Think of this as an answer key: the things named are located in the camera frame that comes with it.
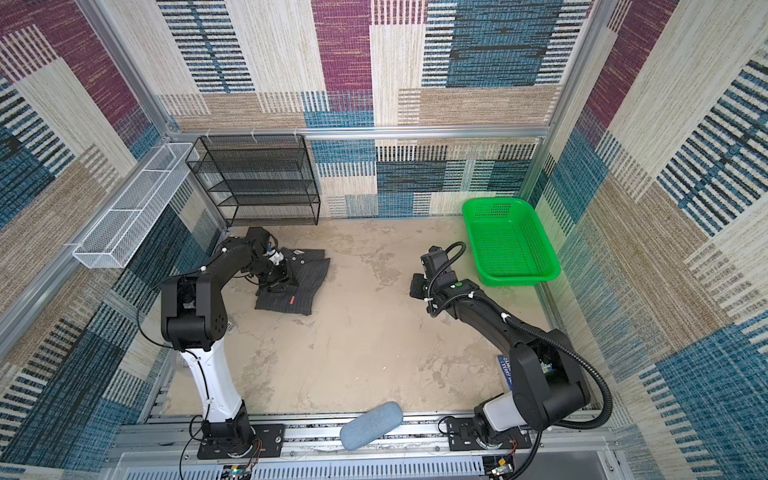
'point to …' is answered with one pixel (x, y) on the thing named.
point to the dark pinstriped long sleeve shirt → (310, 267)
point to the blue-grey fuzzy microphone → (370, 424)
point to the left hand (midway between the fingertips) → (294, 281)
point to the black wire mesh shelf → (258, 180)
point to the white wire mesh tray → (123, 227)
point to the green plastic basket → (509, 246)
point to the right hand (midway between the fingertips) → (417, 288)
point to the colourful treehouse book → (506, 370)
